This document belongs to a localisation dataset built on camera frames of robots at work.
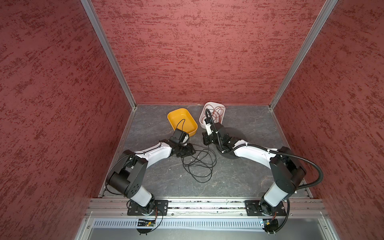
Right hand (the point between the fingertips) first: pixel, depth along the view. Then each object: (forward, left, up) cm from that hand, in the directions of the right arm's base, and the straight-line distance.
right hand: (202, 136), depth 89 cm
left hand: (-9, +6, -8) cm, 13 cm away
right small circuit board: (-44, -32, -15) cm, 57 cm away
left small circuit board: (-41, +32, -15) cm, 54 cm away
